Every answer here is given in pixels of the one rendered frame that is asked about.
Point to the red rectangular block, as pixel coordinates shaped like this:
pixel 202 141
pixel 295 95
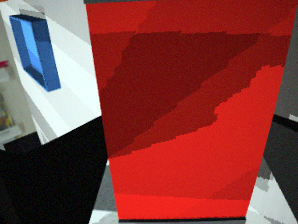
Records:
pixel 187 92

